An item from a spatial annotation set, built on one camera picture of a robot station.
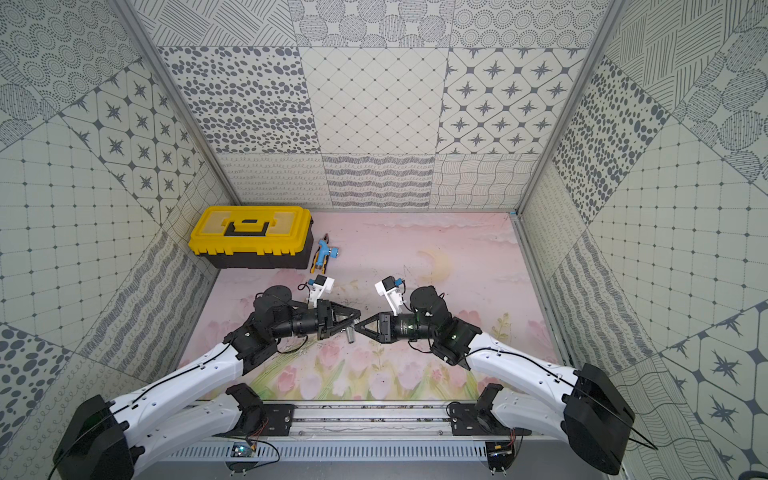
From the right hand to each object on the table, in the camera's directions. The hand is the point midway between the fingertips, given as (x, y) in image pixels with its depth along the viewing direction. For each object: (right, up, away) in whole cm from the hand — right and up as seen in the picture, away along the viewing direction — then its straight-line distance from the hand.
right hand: (359, 330), depth 69 cm
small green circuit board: (-29, -30, +2) cm, 42 cm away
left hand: (0, +5, -2) cm, 5 cm away
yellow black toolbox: (-36, +22, +22) cm, 47 cm away
